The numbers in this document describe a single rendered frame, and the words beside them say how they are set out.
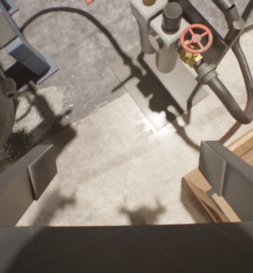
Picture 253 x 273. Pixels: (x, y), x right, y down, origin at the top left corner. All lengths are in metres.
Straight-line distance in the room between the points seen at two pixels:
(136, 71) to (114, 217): 0.72
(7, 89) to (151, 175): 0.66
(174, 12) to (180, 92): 0.51
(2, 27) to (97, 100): 0.50
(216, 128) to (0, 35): 1.03
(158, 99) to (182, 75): 0.16
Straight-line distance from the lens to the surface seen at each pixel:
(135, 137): 0.93
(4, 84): 0.63
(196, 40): 0.51
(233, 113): 0.57
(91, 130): 0.98
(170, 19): 0.53
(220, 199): 0.49
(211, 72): 0.54
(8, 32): 1.03
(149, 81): 0.99
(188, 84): 1.00
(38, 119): 1.11
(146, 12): 0.60
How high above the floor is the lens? 0.93
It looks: 80 degrees down
